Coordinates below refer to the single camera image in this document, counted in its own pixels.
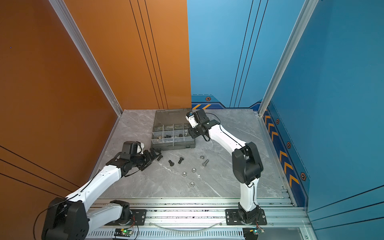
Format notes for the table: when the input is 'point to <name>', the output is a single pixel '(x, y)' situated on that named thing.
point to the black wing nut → (192, 184)
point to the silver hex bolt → (204, 163)
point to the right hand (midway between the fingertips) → (191, 130)
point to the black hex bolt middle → (171, 163)
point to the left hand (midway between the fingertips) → (157, 155)
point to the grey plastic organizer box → (170, 130)
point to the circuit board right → (256, 231)
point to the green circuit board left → (123, 232)
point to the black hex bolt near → (180, 160)
